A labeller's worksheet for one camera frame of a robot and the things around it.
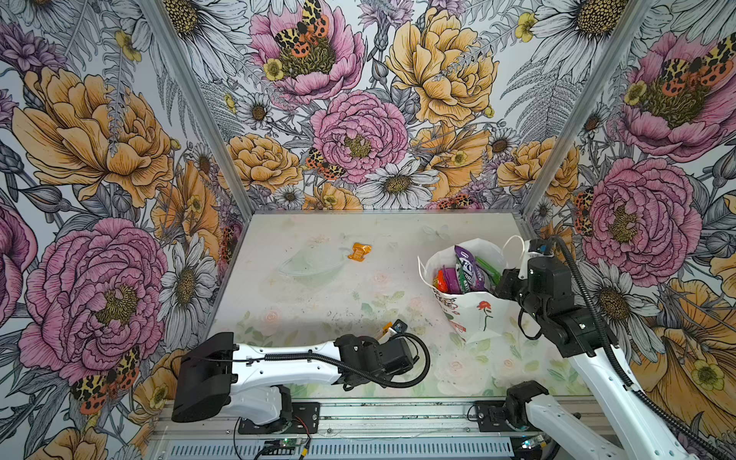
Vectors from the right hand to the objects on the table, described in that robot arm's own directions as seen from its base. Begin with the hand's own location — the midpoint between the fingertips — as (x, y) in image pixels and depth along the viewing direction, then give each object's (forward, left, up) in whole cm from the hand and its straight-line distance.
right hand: (501, 278), depth 73 cm
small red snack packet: (+3, +14, -6) cm, 15 cm away
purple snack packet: (0, +6, +1) cm, 6 cm away
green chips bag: (+7, -1, -7) cm, 10 cm away
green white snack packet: (+2, +8, -5) cm, 10 cm away
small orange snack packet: (+28, +37, -23) cm, 52 cm away
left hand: (-14, +31, -18) cm, 39 cm away
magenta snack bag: (+6, +10, -9) cm, 14 cm away
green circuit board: (-30, +56, -24) cm, 68 cm away
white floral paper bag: (-5, +5, -11) cm, 13 cm away
